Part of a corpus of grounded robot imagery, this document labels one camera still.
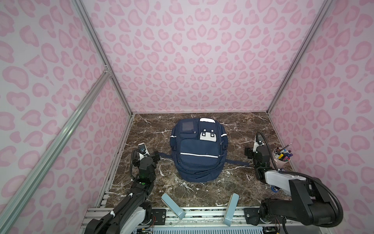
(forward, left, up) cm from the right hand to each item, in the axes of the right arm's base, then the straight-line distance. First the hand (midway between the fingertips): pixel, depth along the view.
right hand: (256, 143), depth 90 cm
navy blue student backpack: (-2, +35, -3) cm, 35 cm away
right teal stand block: (-34, +18, -7) cm, 40 cm away
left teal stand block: (-33, +50, -4) cm, 60 cm away
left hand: (-8, +65, +6) cm, 66 cm away
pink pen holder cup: (-10, -10, +3) cm, 15 cm away
